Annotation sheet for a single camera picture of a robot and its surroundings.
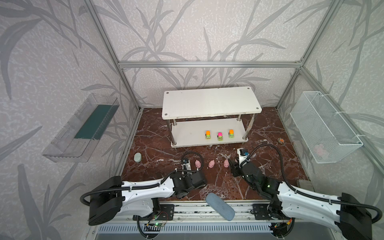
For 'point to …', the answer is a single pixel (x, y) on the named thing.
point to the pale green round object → (137, 157)
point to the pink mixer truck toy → (220, 136)
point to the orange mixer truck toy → (208, 135)
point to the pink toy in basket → (318, 149)
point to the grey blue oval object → (224, 210)
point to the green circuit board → (158, 224)
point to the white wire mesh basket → (327, 137)
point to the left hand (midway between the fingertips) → (197, 175)
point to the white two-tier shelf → (206, 116)
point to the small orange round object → (280, 140)
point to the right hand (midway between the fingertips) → (231, 154)
